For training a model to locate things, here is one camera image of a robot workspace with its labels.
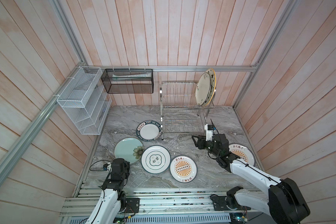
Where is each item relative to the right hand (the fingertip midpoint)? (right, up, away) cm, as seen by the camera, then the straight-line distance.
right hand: (194, 135), depth 84 cm
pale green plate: (-43, -10, +9) cm, 45 cm away
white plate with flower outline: (-24, -17, +6) cm, 30 cm away
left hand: (-41, -17, +3) cm, 45 cm away
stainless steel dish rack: (-6, +16, +27) cm, 32 cm away
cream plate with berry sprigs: (+6, +29, +2) cm, 29 cm away
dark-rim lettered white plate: (-31, +1, +20) cm, 37 cm away
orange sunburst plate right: (+35, -12, +9) cm, 38 cm away
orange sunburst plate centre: (-7, -21, +1) cm, 22 cm away
